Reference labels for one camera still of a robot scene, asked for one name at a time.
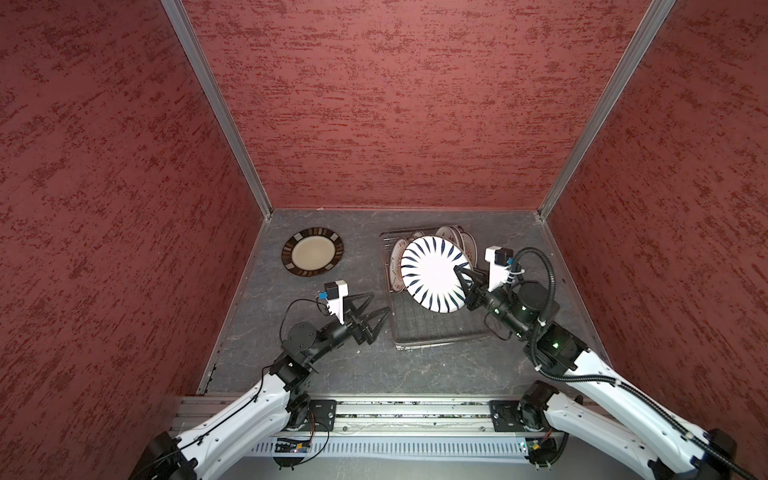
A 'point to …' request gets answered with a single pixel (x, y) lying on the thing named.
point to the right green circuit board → (532, 445)
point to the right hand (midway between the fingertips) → (451, 275)
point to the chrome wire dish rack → (413, 327)
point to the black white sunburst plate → (429, 277)
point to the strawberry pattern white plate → (452, 233)
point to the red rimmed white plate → (471, 245)
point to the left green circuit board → (286, 447)
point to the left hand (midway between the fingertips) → (383, 308)
